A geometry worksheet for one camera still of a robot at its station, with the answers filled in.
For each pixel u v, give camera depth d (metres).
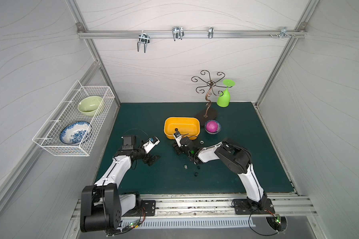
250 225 0.64
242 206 0.75
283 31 0.77
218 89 0.91
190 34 0.78
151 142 0.75
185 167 0.86
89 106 0.72
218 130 1.01
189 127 1.07
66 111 0.65
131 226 0.68
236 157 0.56
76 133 0.64
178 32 0.75
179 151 0.88
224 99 0.93
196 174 0.84
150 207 0.73
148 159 0.75
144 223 0.70
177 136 0.86
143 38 0.78
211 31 0.72
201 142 0.98
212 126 0.98
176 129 1.04
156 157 0.77
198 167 0.88
